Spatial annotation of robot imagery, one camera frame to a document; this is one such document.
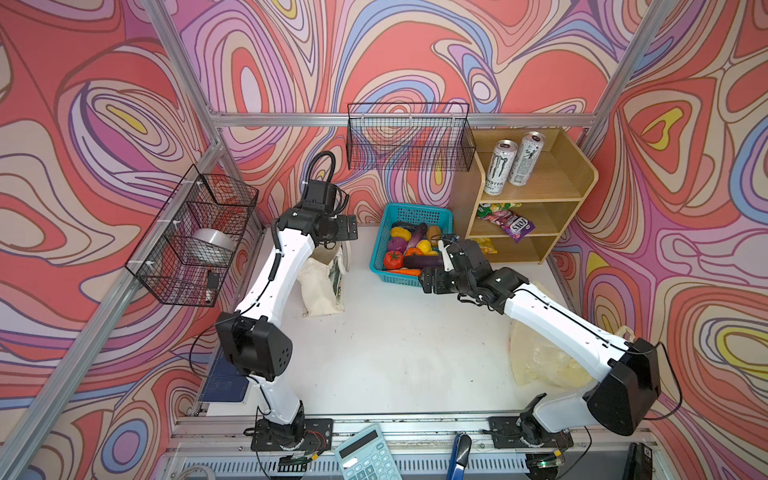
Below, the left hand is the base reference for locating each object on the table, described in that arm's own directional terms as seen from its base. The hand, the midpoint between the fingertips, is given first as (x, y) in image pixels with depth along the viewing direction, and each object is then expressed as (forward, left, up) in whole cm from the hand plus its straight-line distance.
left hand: (341, 226), depth 83 cm
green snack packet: (+11, -45, -4) cm, 46 cm away
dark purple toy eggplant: (+3, -25, -20) cm, 32 cm away
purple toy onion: (+13, -17, -22) cm, 31 cm away
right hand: (-14, -26, -8) cm, 31 cm away
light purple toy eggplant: (+18, -25, -23) cm, 38 cm away
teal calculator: (-52, -8, -25) cm, 58 cm away
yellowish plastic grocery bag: (-33, -51, -14) cm, 62 cm away
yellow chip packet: (+12, -50, -22) cm, 56 cm away
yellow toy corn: (+18, -19, -22) cm, 34 cm away
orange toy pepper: (+8, -22, -21) cm, 32 cm away
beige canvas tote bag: (-11, +6, -13) cm, 18 cm away
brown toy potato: (+17, -30, -22) cm, 41 cm away
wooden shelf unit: (+11, -54, +5) cm, 56 cm away
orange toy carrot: (-1, -19, -20) cm, 28 cm away
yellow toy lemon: (+14, -27, -24) cm, 39 cm away
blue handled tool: (-50, -30, -22) cm, 62 cm away
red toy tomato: (+4, -15, -21) cm, 26 cm away
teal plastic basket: (+26, -30, -20) cm, 44 cm away
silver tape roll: (-9, +30, +5) cm, 32 cm away
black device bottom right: (-53, -71, -24) cm, 92 cm away
